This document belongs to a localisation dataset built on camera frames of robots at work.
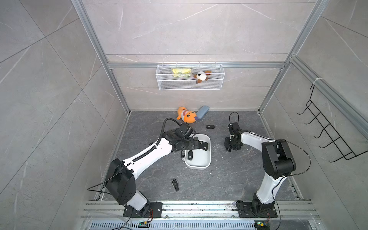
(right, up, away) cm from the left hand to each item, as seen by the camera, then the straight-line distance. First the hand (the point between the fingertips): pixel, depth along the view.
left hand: (192, 142), depth 81 cm
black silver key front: (-10, -24, 0) cm, 26 cm away
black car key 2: (-1, -10, +11) cm, 15 cm away
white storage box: (+6, -12, +10) cm, 17 cm away
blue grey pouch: (+9, +21, +35) cm, 42 cm away
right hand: (+26, -4, +17) cm, 32 cm away
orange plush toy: (-3, +16, +25) cm, 30 cm away
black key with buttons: (-6, -9, +10) cm, 15 cm away
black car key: (+15, +9, +28) cm, 33 cm away
